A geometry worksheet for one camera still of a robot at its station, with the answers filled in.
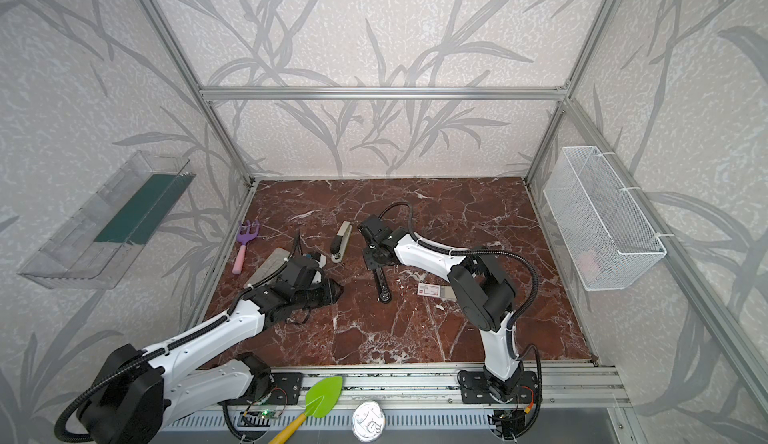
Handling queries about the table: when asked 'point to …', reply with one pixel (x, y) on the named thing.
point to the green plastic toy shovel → (321, 401)
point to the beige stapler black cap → (339, 244)
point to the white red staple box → (434, 290)
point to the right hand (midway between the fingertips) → (374, 248)
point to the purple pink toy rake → (243, 238)
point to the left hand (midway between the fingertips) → (346, 282)
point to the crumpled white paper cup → (368, 422)
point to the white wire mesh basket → (604, 237)
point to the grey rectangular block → (277, 258)
